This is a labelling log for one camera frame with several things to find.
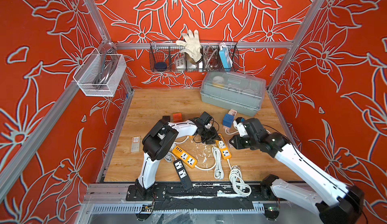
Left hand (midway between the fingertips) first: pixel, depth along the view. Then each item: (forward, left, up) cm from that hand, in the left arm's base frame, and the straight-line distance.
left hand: (220, 140), depth 88 cm
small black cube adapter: (+14, +36, -1) cm, 38 cm away
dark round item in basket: (+41, +41, +23) cm, 62 cm away
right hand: (-6, -2, +12) cm, 13 cm away
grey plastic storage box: (+26, -13, +14) cm, 33 cm away
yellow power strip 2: (-7, -2, 0) cm, 7 cm away
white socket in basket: (+38, +27, +27) cm, 54 cm away
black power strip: (-21, +20, -1) cm, 29 cm away
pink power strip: (+20, -9, +2) cm, 22 cm away
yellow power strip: (-12, +19, -1) cm, 23 cm away
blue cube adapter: (+11, -4, +5) cm, 13 cm away
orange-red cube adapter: (+13, +28, +2) cm, 31 cm away
